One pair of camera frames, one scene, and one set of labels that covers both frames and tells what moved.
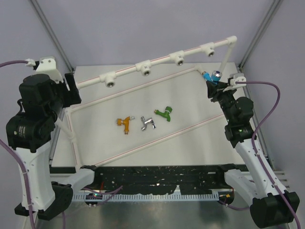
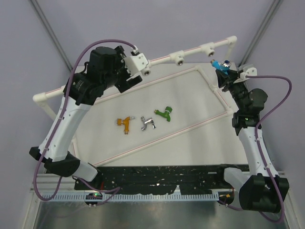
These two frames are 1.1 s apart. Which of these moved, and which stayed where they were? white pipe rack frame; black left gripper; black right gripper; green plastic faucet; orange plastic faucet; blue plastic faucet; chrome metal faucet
Moved: black left gripper; blue plastic faucet; black right gripper
Stayed: white pipe rack frame; chrome metal faucet; green plastic faucet; orange plastic faucet
